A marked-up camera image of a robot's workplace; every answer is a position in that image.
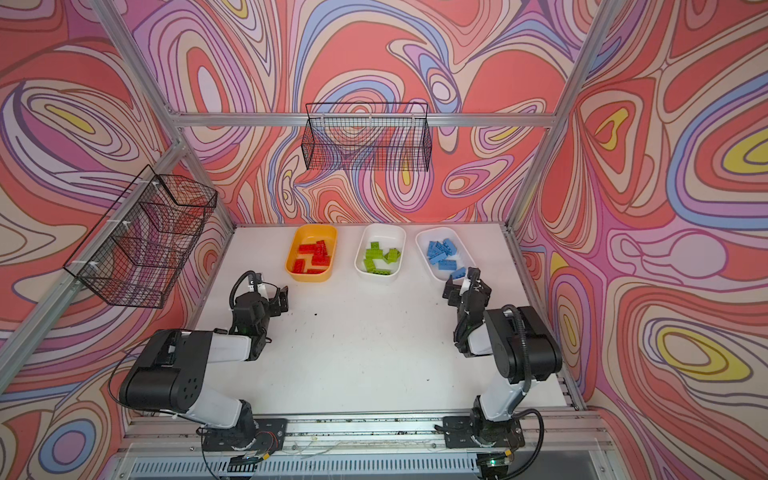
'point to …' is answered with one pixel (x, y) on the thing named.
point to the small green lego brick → (392, 256)
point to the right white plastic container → (423, 237)
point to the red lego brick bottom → (317, 259)
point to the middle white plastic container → (389, 236)
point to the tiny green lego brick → (375, 245)
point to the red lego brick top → (321, 249)
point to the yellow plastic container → (310, 234)
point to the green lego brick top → (382, 272)
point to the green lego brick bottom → (375, 254)
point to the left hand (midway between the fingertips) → (270, 288)
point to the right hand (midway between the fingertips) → (466, 282)
